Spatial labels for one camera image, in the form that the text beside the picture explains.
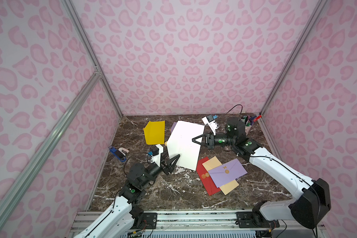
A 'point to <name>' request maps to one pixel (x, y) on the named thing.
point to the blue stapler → (120, 153)
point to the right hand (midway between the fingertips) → (192, 142)
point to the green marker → (248, 124)
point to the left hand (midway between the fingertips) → (175, 151)
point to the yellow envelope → (154, 132)
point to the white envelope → (180, 142)
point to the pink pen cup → (248, 129)
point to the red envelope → (206, 178)
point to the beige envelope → (214, 162)
